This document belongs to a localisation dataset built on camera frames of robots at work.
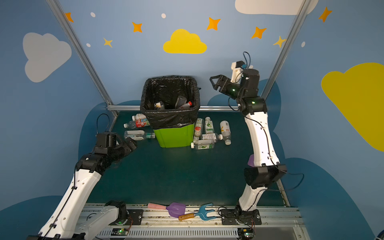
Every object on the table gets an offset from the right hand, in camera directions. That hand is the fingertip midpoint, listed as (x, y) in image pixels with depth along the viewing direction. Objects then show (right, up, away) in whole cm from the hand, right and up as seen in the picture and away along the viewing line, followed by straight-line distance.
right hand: (215, 78), depth 68 cm
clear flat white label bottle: (-49, -28, +34) cm, 66 cm away
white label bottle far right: (+13, -26, +36) cm, 46 cm away
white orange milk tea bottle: (-53, -14, +46) cm, 71 cm away
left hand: (-42, -32, +8) cm, 53 cm away
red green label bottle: (-51, -20, +42) cm, 69 cm away
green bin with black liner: (-25, -7, +32) cm, 41 cm away
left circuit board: (-46, -74, +4) cm, 87 cm away
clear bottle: (-31, -9, +22) cm, 39 cm away
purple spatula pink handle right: (+27, -44, +27) cm, 59 cm away
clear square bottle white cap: (-4, -34, +30) cm, 46 cm away
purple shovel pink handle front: (-20, -65, +9) cm, 69 cm away
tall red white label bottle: (-7, -25, +36) cm, 45 cm away
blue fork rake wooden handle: (-6, -66, +7) cm, 67 cm away
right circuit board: (+15, -74, +3) cm, 76 cm away
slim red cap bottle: (-15, -9, +27) cm, 32 cm away
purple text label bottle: (+3, -29, +36) cm, 46 cm away
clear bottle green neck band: (-18, -5, +28) cm, 34 cm away
